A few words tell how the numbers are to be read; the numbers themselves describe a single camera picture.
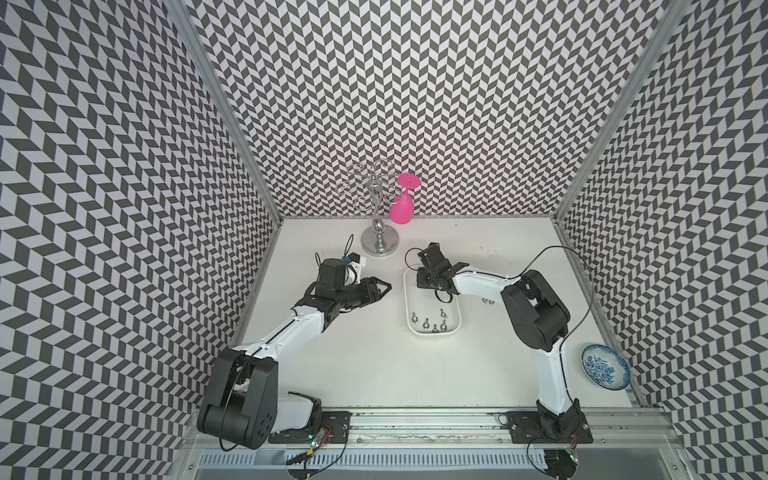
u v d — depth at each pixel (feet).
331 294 2.22
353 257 2.64
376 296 2.47
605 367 2.68
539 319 1.75
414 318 2.99
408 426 2.46
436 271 2.57
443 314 3.05
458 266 2.49
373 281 2.54
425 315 3.03
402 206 3.23
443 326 2.93
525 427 2.38
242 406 1.34
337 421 2.42
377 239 3.63
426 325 2.98
